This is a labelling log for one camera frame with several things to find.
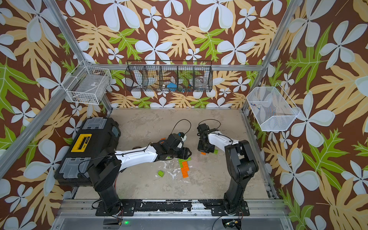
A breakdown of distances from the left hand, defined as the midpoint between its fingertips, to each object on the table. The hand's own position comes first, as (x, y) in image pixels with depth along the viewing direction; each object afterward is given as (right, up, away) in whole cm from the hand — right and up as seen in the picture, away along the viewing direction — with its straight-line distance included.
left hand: (189, 151), depth 86 cm
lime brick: (-5, -7, +4) cm, 9 cm away
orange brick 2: (-3, -13, 0) cm, 13 cm away
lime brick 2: (+18, -2, +7) cm, 19 cm away
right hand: (+9, -1, +9) cm, 13 cm away
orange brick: (-3, -9, +2) cm, 9 cm away
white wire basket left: (-61, +40, 0) cm, 73 cm away
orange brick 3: (+10, -3, +8) cm, 13 cm away
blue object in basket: (-11, +41, +8) cm, 44 cm away
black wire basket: (-13, +50, +11) cm, 53 cm away
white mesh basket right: (+49, +26, -2) cm, 56 cm away
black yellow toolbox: (-56, +10, -2) cm, 57 cm away
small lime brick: (-17, -13, -2) cm, 22 cm away
